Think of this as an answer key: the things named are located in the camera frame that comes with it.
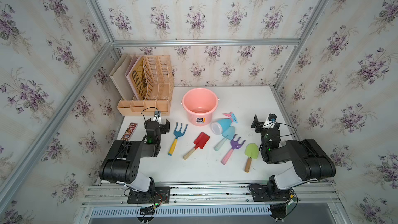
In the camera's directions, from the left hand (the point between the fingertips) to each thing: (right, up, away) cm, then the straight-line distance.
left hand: (159, 119), depth 93 cm
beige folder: (-22, +26, -5) cm, 35 cm away
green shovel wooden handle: (+55, -18, -4) cm, 58 cm away
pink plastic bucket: (+25, +9, +14) cm, 30 cm away
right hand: (+63, +2, -4) cm, 64 cm away
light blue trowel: (+43, -9, +1) cm, 44 cm away
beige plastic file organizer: (-4, +32, +14) cm, 35 cm away
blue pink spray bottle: (+35, -4, -4) cm, 36 cm away
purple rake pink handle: (+45, -15, -4) cm, 47 cm away
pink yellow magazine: (-14, +26, +1) cm, 30 cm away
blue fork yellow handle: (+10, -9, 0) cm, 14 cm away
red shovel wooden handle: (+25, -13, -2) cm, 29 cm away
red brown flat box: (-18, -8, +1) cm, 20 cm away
